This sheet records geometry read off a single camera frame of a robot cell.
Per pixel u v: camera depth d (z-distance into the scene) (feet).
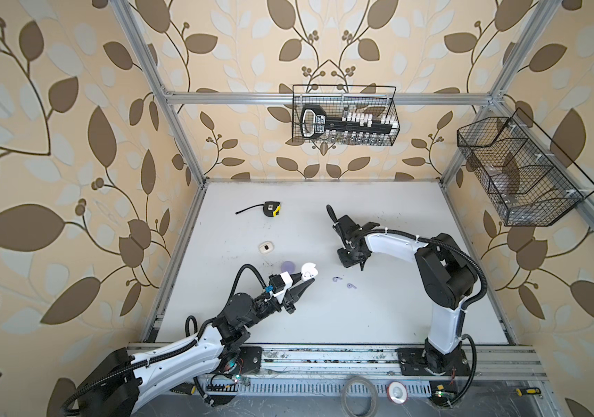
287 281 1.91
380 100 2.98
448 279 1.65
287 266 3.00
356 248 2.32
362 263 2.57
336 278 2.99
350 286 2.92
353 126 2.71
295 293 2.09
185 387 2.23
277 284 1.87
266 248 3.16
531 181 2.38
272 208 3.53
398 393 2.27
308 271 2.20
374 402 2.14
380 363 2.48
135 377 1.48
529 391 2.28
